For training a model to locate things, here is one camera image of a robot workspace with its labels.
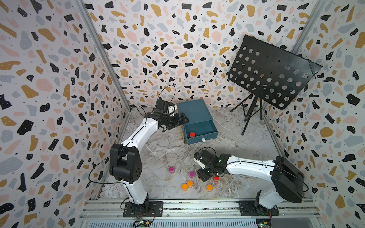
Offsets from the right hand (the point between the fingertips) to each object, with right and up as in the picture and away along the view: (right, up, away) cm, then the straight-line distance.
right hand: (200, 174), depth 83 cm
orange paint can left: (-9, -6, -3) cm, 11 cm away
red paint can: (-5, +23, 0) cm, 24 cm away
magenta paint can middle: (-5, 0, +1) cm, 5 cm away
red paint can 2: (+9, -2, -1) cm, 9 cm away
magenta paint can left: (-17, +2, +3) cm, 18 cm away
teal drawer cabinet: (+1, +28, +7) cm, 29 cm away
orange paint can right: (+4, -6, -3) cm, 8 cm away
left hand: (-9, +31, +3) cm, 32 cm away
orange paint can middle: (-6, -4, -3) cm, 8 cm away
